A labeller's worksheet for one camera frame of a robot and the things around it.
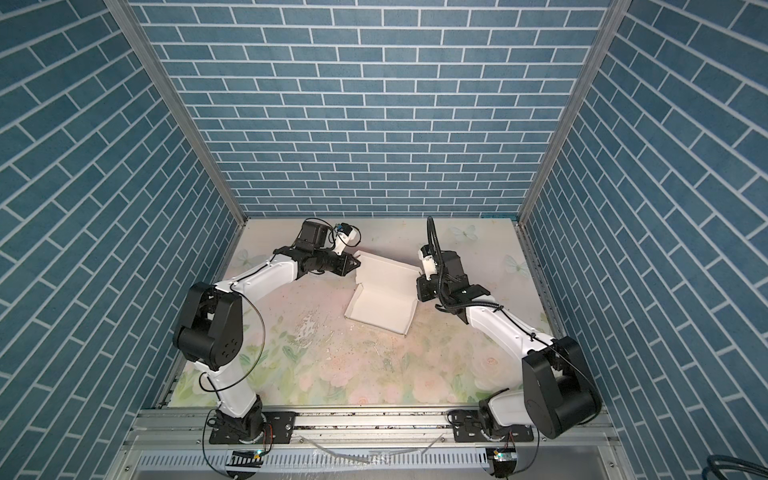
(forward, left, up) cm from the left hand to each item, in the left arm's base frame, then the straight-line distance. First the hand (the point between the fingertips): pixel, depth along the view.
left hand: (359, 262), depth 92 cm
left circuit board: (-48, +26, -16) cm, 57 cm away
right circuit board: (-50, -38, -16) cm, 65 cm away
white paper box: (-5, -9, -12) cm, 16 cm away
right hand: (-6, -18, +1) cm, 19 cm away
